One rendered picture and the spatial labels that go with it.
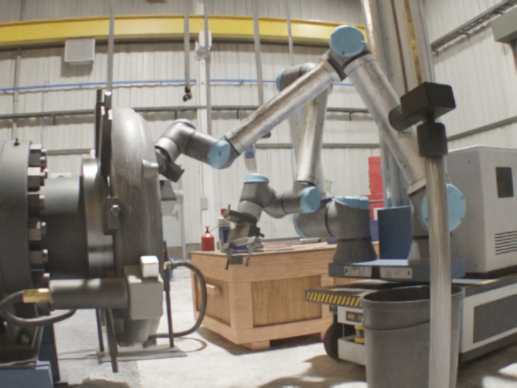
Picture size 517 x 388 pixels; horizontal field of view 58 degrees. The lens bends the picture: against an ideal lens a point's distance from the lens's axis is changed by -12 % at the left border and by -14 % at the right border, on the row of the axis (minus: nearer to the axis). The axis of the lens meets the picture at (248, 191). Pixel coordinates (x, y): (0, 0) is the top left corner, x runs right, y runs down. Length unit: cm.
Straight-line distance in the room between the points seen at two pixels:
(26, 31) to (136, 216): 1177
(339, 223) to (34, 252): 125
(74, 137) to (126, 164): 1128
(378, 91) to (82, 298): 105
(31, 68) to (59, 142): 208
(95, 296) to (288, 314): 148
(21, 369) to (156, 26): 1178
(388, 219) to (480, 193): 41
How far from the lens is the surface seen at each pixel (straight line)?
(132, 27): 1274
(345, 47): 169
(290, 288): 258
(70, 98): 1287
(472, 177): 208
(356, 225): 215
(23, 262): 143
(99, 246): 148
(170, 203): 157
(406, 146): 164
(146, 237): 134
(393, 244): 214
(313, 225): 224
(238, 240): 190
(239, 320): 248
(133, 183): 135
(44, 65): 1326
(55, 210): 155
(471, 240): 210
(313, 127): 206
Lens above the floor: 58
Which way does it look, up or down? 4 degrees up
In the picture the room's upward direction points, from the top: 3 degrees counter-clockwise
